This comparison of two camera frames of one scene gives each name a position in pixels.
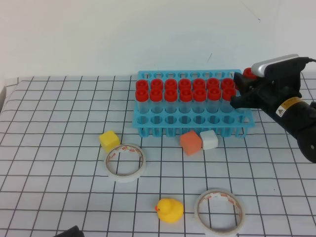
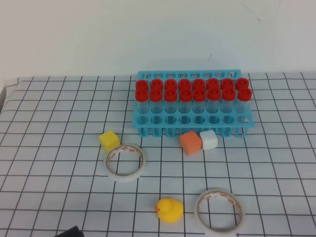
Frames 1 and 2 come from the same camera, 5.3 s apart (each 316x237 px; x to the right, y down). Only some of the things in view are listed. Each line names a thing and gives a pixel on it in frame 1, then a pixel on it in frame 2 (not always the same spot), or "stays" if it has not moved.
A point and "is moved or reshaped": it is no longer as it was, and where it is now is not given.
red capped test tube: [248, 73] is moved or reshaped
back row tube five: [199, 84] stays
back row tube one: [141, 87] stays
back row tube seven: [227, 83] stays
